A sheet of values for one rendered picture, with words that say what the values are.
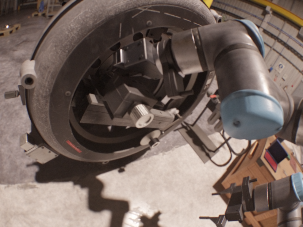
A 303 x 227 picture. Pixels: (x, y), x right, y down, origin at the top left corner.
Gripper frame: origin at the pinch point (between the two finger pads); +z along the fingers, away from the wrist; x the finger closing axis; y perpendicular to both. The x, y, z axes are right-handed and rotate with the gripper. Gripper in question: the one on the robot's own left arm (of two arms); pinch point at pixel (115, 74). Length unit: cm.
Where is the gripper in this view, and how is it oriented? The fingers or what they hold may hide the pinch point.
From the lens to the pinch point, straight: 37.5
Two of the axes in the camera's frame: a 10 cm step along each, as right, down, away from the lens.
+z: -8.7, 1.1, 4.8
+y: -1.0, -9.9, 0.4
